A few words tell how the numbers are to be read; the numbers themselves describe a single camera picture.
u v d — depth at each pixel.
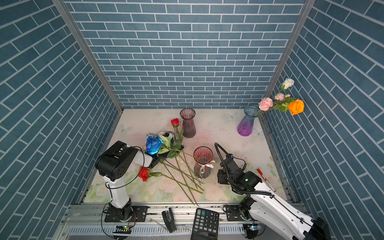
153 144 0.50
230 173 0.60
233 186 0.57
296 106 0.66
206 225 0.69
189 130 0.98
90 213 0.75
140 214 0.74
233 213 0.74
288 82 0.75
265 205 0.50
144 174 0.83
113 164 0.51
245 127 0.99
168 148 0.55
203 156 0.73
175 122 0.99
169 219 0.71
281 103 0.78
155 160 0.76
